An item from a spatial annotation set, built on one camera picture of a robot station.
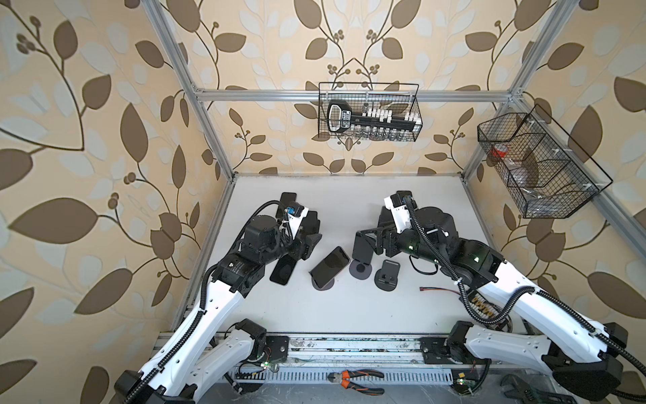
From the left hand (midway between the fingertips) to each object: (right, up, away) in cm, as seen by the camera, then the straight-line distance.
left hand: (306, 226), depth 71 cm
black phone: (+6, -15, +11) cm, 20 cm away
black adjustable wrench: (+62, -45, -4) cm, 77 cm away
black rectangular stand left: (-1, -2, +26) cm, 26 cm away
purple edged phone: (-14, +8, +42) cm, 44 cm away
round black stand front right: (+26, -19, +13) cm, 35 cm away
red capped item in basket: (+66, +25, +16) cm, 72 cm away
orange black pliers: (+11, -42, -1) cm, 44 cm away
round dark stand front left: (+6, -20, +10) cm, 24 cm away
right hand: (+18, 0, -5) cm, 18 cm away
